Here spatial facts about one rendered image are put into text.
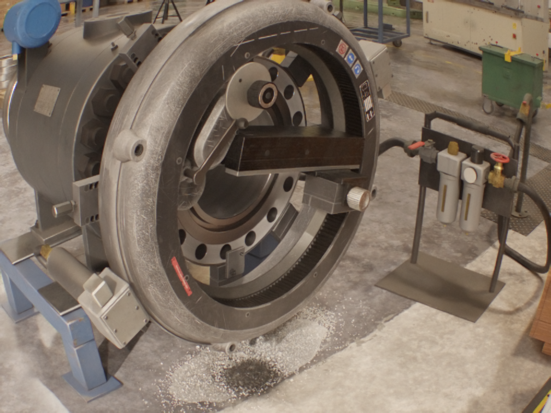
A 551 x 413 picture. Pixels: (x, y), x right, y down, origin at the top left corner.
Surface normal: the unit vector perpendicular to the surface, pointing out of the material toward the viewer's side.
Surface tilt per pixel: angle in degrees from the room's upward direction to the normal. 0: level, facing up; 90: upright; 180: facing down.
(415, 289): 0
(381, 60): 90
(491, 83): 90
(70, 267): 27
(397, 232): 0
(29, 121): 76
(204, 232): 90
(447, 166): 90
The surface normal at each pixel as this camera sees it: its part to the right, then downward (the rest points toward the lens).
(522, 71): -0.59, 0.32
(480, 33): -0.82, 0.23
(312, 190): -0.62, 0.08
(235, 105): 0.77, 0.29
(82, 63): -0.37, -0.53
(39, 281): 0.04, -0.91
